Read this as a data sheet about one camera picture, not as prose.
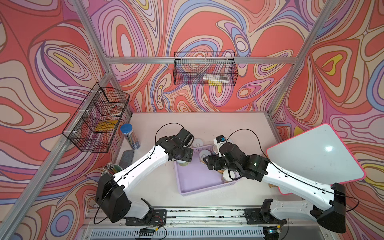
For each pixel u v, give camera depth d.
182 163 0.78
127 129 0.86
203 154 0.91
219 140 0.64
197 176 0.87
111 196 0.40
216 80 0.91
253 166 0.49
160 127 0.66
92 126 0.72
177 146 0.55
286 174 0.46
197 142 0.96
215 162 0.62
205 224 0.73
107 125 0.71
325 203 0.40
